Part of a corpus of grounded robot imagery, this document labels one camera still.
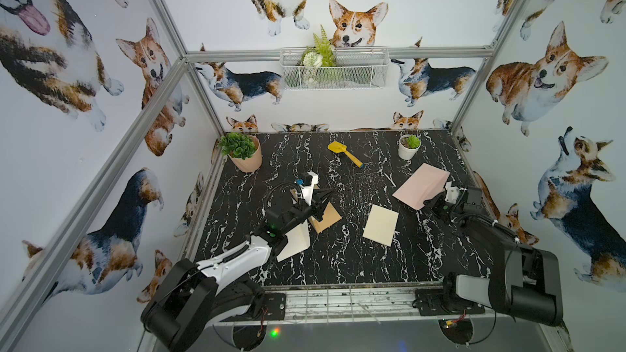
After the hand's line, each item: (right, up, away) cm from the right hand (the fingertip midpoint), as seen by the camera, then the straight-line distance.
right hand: (424, 197), depth 90 cm
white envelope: (-46, -15, -4) cm, 48 cm away
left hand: (-33, +5, -14) cm, 36 cm away
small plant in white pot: (-1, +20, +13) cm, 24 cm away
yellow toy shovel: (-31, +19, +23) cm, 43 cm away
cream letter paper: (-16, -10, +1) cm, 19 cm away
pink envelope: (+6, +4, +12) cm, 14 cm away
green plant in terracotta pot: (-68, +17, +5) cm, 71 cm away
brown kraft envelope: (-35, -9, +6) cm, 37 cm away
